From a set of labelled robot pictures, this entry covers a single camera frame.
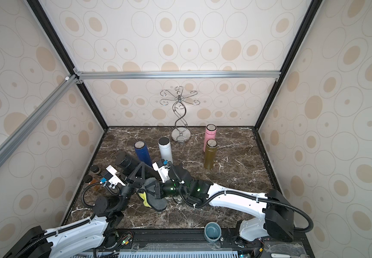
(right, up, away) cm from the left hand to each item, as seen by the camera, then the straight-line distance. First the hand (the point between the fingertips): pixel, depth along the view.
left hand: (144, 163), depth 63 cm
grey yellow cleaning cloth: (+1, -12, -1) cm, 12 cm away
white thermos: (+5, +5, +21) cm, 22 cm away
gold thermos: (+29, +2, +24) cm, 38 cm away
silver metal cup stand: (+12, +14, +49) cm, 53 cm away
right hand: (+2, -10, +3) cm, 10 cm away
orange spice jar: (-36, -11, +21) cm, 43 cm away
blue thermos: (-7, +2, +21) cm, 23 cm away
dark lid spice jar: (-33, -6, +23) cm, 41 cm away
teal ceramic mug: (+29, -34, +12) cm, 47 cm away
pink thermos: (+30, +13, +27) cm, 42 cm away
